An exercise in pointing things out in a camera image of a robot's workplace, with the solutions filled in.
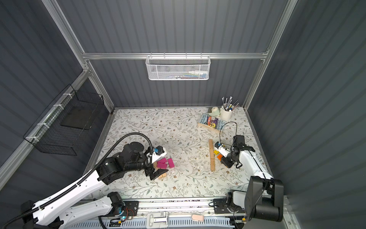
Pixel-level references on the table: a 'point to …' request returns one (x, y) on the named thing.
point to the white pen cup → (226, 112)
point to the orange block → (219, 157)
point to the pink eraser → (198, 217)
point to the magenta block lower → (161, 165)
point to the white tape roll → (215, 111)
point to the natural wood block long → (210, 141)
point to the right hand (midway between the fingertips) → (229, 159)
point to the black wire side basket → (62, 128)
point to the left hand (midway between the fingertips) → (164, 163)
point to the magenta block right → (170, 162)
